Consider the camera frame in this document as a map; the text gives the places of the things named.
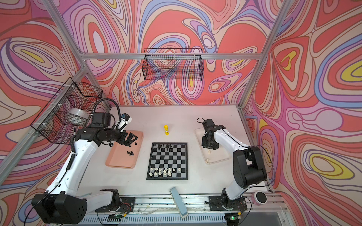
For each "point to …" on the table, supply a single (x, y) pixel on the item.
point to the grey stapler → (178, 202)
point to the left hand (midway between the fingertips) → (131, 133)
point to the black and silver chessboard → (168, 161)
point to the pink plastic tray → (125, 157)
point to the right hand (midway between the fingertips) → (209, 148)
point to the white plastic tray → (211, 155)
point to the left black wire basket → (69, 110)
